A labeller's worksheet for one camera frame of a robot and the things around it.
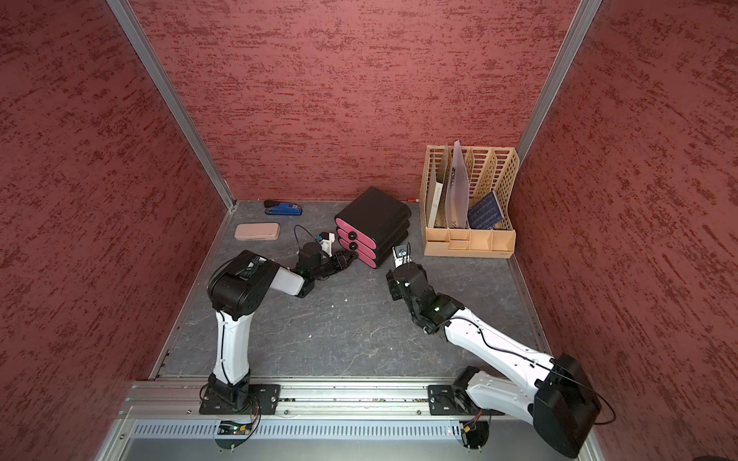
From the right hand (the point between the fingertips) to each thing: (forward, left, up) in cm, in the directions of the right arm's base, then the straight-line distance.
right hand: (399, 274), depth 82 cm
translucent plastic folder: (+36, -25, -1) cm, 44 cm away
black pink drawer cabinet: (+17, +7, +2) cm, 18 cm away
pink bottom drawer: (+14, +12, -9) cm, 21 cm away
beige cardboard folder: (+30, -14, +14) cm, 36 cm away
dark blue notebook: (+27, -34, -5) cm, 43 cm away
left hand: (+14, +14, -12) cm, 23 cm away
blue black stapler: (+40, +49, -12) cm, 64 cm away
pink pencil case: (+28, +54, -13) cm, 62 cm away
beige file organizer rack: (+41, -37, +5) cm, 55 cm away
